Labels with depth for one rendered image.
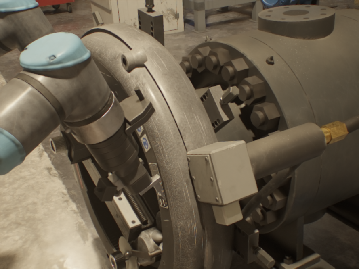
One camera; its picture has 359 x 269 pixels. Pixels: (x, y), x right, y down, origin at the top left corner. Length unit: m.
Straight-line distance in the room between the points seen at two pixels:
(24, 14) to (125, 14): 3.97
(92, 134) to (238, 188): 0.31
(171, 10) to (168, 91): 4.25
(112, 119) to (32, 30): 0.43
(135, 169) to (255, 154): 0.25
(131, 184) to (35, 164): 2.01
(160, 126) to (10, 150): 0.40
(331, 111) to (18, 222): 1.52
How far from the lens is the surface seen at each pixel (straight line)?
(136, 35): 1.20
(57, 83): 0.75
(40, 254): 2.19
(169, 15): 5.31
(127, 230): 1.33
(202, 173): 0.98
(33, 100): 0.73
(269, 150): 1.03
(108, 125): 0.81
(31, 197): 2.59
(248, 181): 0.98
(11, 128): 0.72
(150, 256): 1.25
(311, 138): 1.09
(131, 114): 0.86
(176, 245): 1.12
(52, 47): 0.77
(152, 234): 1.29
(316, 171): 1.37
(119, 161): 0.87
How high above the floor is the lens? 1.25
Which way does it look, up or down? 25 degrees down
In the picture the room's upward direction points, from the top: 4 degrees counter-clockwise
